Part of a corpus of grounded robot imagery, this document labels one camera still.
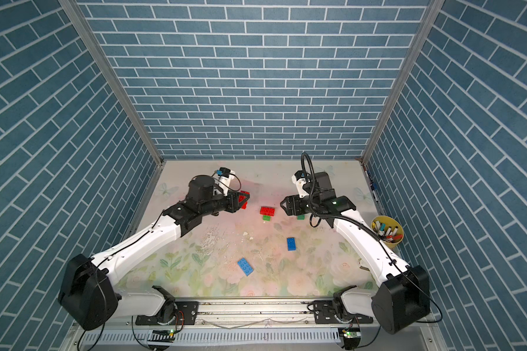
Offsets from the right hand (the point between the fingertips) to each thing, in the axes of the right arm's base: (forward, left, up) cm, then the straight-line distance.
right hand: (291, 202), depth 80 cm
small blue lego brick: (-8, -1, -18) cm, 20 cm away
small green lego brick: (+4, +10, -19) cm, 22 cm away
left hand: (-1, +14, +3) cm, 14 cm away
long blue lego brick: (-19, +16, -18) cm, 31 cm away
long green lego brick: (+4, -5, -17) cm, 19 cm away
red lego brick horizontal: (+6, +10, -16) cm, 19 cm away
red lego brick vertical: (-4, +17, +3) cm, 18 cm away
